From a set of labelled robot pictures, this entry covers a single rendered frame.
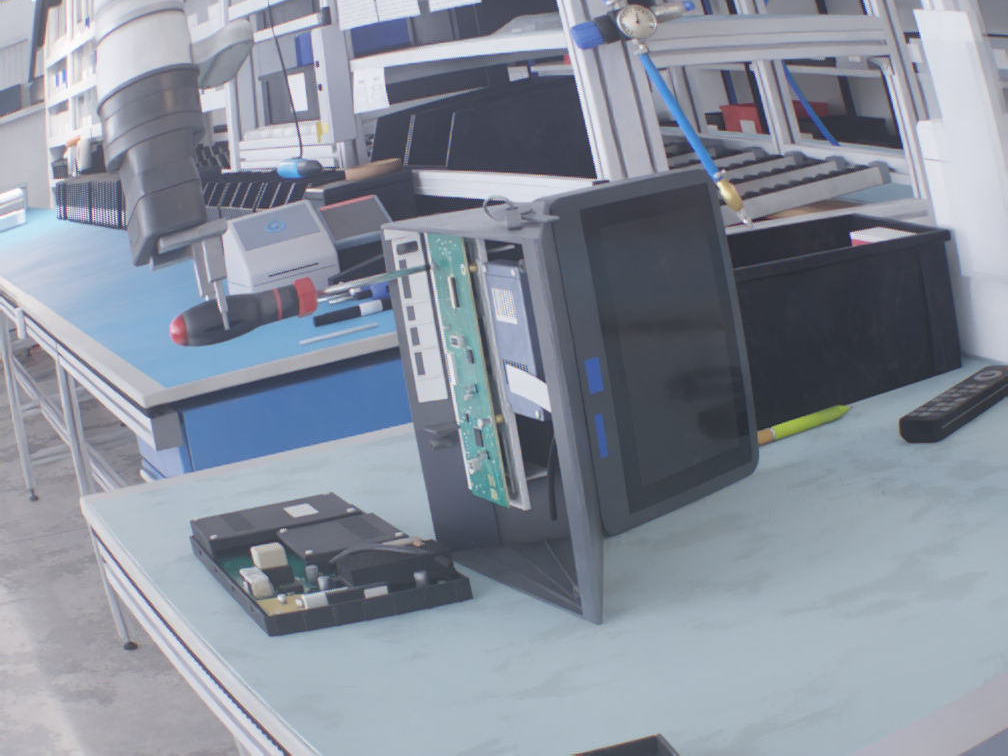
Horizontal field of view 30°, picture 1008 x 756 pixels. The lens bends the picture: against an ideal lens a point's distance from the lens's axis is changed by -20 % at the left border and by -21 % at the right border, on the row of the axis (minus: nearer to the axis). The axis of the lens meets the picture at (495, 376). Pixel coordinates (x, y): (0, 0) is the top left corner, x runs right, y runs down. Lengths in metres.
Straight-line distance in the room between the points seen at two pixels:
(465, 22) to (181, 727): 1.61
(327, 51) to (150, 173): 2.65
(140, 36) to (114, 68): 0.03
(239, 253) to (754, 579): 2.24
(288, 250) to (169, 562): 1.91
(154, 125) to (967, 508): 0.57
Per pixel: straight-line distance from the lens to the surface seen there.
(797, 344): 1.62
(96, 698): 4.67
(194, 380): 2.84
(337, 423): 2.90
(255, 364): 2.86
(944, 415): 1.46
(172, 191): 1.28
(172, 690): 4.68
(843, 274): 1.64
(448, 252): 1.32
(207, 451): 2.86
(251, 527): 1.47
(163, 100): 1.30
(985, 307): 1.69
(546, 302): 1.16
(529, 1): 3.87
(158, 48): 1.32
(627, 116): 2.92
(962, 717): 0.51
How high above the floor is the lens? 1.34
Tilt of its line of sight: 10 degrees down
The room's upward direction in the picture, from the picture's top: 10 degrees counter-clockwise
